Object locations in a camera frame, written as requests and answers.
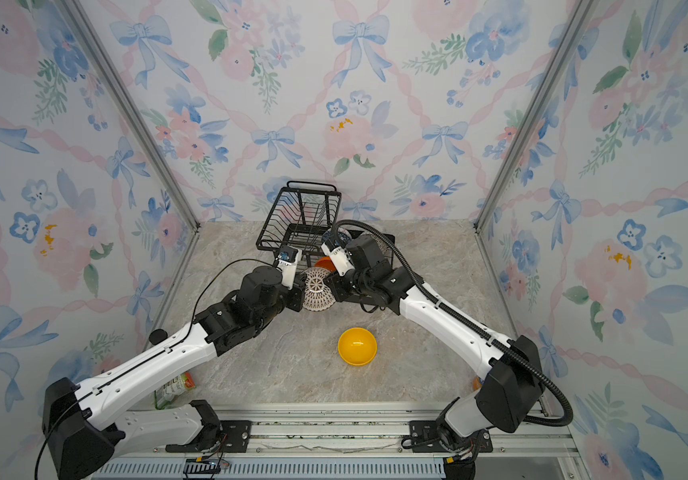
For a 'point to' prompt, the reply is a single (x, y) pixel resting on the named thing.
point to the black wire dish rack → (302, 214)
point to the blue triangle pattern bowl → (343, 236)
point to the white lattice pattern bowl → (317, 297)
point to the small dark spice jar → (157, 336)
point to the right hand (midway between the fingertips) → (327, 276)
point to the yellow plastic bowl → (357, 346)
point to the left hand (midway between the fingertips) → (305, 273)
